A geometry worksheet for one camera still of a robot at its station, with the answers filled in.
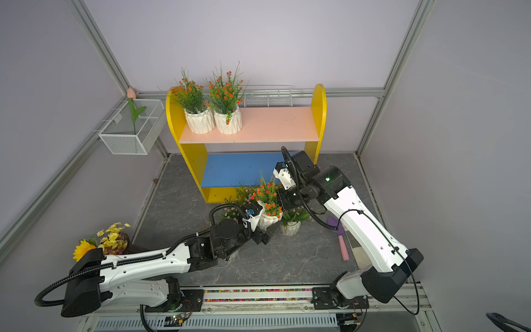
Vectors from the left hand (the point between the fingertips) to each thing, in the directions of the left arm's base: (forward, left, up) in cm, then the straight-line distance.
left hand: (271, 214), depth 69 cm
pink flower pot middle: (+18, +11, -13) cm, 24 cm away
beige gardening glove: (-11, -36, -24) cm, 45 cm away
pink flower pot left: (+6, +15, -9) cm, 19 cm away
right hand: (+3, -3, +3) cm, 5 cm away
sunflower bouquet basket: (-5, +49, 0) cm, 49 cm away
